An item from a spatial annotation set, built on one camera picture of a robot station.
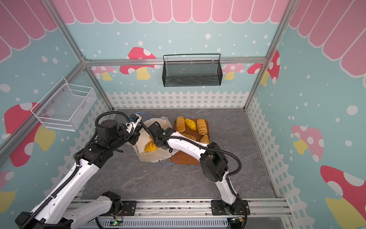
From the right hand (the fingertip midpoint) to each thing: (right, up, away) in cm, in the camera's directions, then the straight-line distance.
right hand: (167, 137), depth 88 cm
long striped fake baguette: (+25, -2, +9) cm, 26 cm away
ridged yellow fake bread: (+8, +8, +17) cm, 20 cm away
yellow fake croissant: (+15, +9, +18) cm, 25 cm away
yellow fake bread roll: (+23, +7, +17) cm, 30 cm away
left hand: (-12, +6, -15) cm, 20 cm away
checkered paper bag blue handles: (-6, -9, -9) cm, 14 cm away
